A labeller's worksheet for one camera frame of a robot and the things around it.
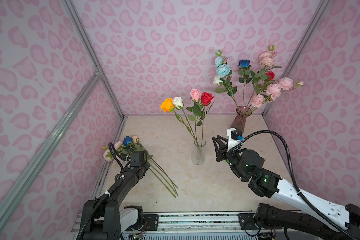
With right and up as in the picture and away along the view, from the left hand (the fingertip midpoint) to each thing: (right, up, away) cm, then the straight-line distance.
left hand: (145, 163), depth 89 cm
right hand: (+36, +17, -25) cm, 47 cm away
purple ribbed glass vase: (+62, +31, +9) cm, 69 cm away
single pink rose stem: (+30, +30, -15) cm, 45 cm away
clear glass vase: (+32, +4, -2) cm, 32 cm away
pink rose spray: (+63, +36, -7) cm, 73 cm away
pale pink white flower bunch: (-26, +4, +6) cm, 26 cm away
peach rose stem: (-10, +14, +12) cm, 21 cm away
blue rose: (-13, +13, +6) cm, 19 cm away
